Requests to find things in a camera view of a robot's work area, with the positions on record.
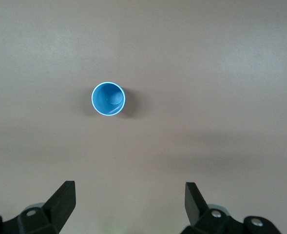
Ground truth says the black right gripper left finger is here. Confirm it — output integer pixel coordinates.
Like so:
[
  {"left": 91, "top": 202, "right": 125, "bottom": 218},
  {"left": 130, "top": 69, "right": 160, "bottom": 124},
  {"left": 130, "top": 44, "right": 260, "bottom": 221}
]
[{"left": 0, "top": 180, "right": 76, "bottom": 234}]

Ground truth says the blue plastic cup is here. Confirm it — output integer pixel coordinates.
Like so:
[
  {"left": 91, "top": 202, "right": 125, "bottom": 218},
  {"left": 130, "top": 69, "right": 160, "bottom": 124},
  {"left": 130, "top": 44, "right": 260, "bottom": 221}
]
[{"left": 91, "top": 81, "right": 126, "bottom": 117}]

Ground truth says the brown table cover sheet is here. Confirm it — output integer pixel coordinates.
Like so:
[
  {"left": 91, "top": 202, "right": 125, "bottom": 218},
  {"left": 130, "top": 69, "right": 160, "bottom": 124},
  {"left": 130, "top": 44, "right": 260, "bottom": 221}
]
[{"left": 0, "top": 0, "right": 287, "bottom": 234}]

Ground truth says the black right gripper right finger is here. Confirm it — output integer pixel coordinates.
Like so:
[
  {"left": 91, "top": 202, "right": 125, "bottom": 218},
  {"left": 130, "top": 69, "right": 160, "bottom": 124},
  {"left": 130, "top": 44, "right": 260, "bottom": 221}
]
[{"left": 182, "top": 182, "right": 282, "bottom": 234}]

